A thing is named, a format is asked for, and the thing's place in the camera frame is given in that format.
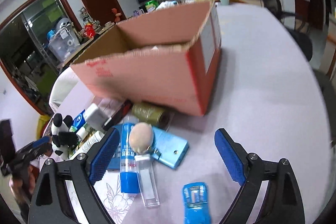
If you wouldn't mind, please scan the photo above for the panda plush toy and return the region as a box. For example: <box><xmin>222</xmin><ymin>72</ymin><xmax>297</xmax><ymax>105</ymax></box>
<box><xmin>51</xmin><ymin>113</ymin><xmax>78</xmax><ymax>160</ymax></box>

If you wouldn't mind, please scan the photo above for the black office chair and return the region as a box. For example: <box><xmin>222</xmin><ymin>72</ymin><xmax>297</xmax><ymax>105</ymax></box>
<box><xmin>248</xmin><ymin>0</ymin><xmax>314</xmax><ymax>62</ymax></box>

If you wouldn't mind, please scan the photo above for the left hand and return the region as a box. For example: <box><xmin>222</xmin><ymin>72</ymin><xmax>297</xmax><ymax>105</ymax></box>
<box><xmin>9</xmin><ymin>165</ymin><xmax>36</xmax><ymax>214</ymax></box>

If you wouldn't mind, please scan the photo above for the blue white tube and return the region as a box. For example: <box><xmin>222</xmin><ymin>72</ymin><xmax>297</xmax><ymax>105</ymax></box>
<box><xmin>72</xmin><ymin>110</ymin><xmax>85</xmax><ymax>129</ymax></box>

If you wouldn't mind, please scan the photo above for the blue glue stick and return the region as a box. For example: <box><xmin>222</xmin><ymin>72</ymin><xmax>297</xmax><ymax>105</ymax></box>
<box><xmin>120</xmin><ymin>122</ymin><xmax>140</xmax><ymax>194</ymax></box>

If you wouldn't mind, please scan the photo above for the red cardboard box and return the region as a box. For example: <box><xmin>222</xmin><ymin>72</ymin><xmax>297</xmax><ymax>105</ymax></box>
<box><xmin>71</xmin><ymin>2</ymin><xmax>222</xmax><ymax>116</ymax></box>

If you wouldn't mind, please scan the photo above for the white embroidered table mat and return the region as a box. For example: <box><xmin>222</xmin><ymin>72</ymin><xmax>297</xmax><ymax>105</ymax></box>
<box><xmin>66</xmin><ymin>170</ymin><xmax>136</xmax><ymax>223</ymax></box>

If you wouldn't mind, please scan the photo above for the clear plastic vial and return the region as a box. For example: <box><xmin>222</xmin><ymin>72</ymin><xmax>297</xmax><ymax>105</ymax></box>
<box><xmin>135</xmin><ymin>154</ymin><xmax>160</xmax><ymax>207</ymax></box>

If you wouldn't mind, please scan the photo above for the beige egg-shaped sponge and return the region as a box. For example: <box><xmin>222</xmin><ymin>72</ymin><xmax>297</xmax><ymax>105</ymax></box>
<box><xmin>129</xmin><ymin>122</ymin><xmax>154</xmax><ymax>155</ymax></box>

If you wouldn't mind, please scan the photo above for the white cream tube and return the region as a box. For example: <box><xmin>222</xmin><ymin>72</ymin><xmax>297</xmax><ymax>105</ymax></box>
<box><xmin>70</xmin><ymin>131</ymin><xmax>105</xmax><ymax>160</ymax></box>

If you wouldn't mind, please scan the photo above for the green tape roll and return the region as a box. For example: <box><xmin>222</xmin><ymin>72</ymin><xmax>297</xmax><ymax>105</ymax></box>
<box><xmin>131</xmin><ymin>102</ymin><xmax>170</xmax><ymax>128</ymax></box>

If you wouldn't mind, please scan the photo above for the blue remote control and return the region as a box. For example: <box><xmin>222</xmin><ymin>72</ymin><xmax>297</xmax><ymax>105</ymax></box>
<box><xmin>108</xmin><ymin>124</ymin><xmax>189</xmax><ymax>171</ymax></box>

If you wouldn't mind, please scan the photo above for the blue plastic clip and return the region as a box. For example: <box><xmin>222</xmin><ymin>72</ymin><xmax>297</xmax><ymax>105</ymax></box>
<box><xmin>182</xmin><ymin>182</ymin><xmax>211</xmax><ymax>224</ymax></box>

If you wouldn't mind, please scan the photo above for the black red pen tube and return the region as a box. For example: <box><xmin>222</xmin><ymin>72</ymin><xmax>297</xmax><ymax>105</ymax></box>
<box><xmin>102</xmin><ymin>100</ymin><xmax>133</xmax><ymax>131</ymax></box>

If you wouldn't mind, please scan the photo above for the white usb charger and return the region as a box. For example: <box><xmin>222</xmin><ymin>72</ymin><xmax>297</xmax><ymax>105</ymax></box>
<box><xmin>83</xmin><ymin>103</ymin><xmax>109</xmax><ymax>132</ymax></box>

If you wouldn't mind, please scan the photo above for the clear storage bin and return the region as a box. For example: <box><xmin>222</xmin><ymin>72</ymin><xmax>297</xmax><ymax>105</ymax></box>
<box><xmin>49</xmin><ymin>26</ymin><xmax>80</xmax><ymax>62</ymax></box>

